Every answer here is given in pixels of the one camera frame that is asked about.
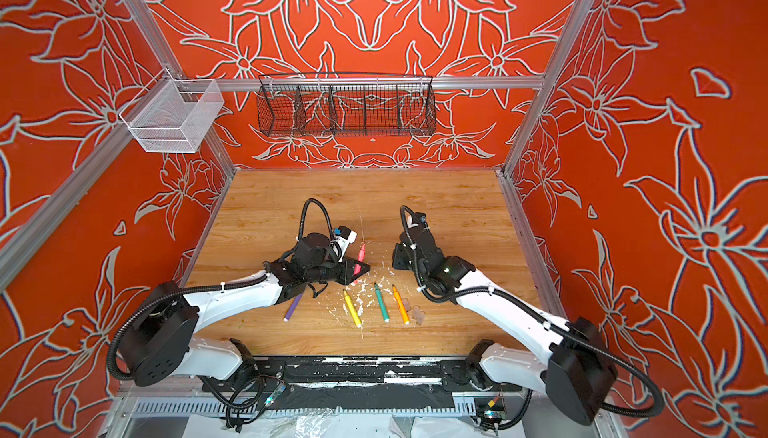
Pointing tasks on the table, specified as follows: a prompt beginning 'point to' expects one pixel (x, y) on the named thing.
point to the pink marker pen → (361, 258)
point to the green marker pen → (384, 310)
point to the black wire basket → (343, 104)
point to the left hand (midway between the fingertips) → (369, 266)
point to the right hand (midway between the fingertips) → (391, 247)
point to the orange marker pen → (401, 305)
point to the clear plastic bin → (173, 115)
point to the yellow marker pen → (352, 309)
